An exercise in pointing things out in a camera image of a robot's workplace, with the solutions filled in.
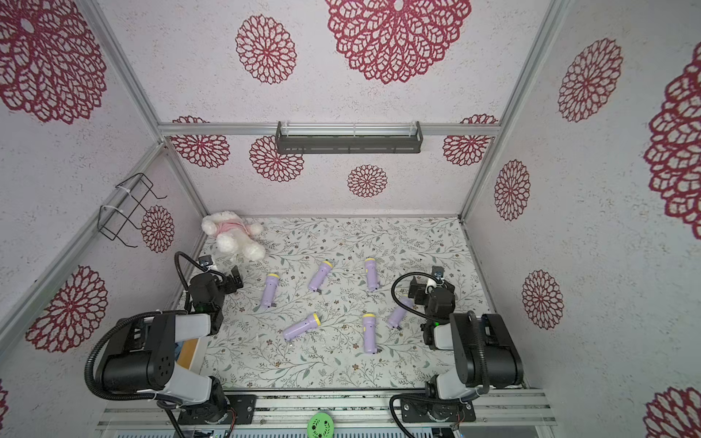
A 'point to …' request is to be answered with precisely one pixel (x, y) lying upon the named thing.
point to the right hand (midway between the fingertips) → (430, 275)
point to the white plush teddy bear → (234, 234)
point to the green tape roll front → (320, 425)
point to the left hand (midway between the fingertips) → (224, 271)
